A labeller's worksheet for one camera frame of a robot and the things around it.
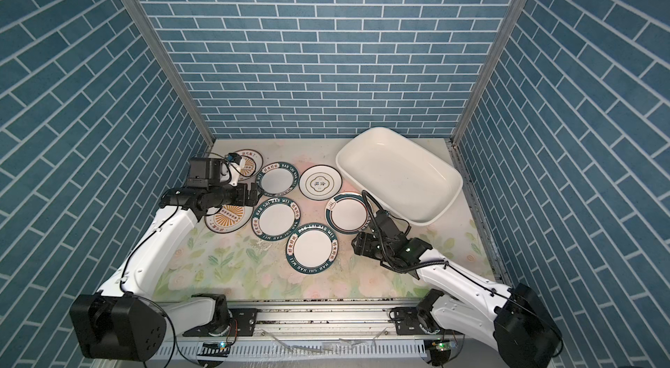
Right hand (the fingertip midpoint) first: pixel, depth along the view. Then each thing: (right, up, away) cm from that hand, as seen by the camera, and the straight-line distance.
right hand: (360, 246), depth 82 cm
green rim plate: (-33, +20, +23) cm, 45 cm away
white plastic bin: (+19, +21, +26) cm, 39 cm away
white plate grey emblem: (-15, +19, +23) cm, 33 cm away
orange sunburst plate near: (-48, +6, +13) cm, 50 cm away
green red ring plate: (-4, +8, +15) cm, 17 cm away
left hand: (-33, +19, -1) cm, 38 cm away
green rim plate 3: (-16, -3, +6) cm, 18 cm away
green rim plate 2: (-31, +6, +12) cm, 34 cm away
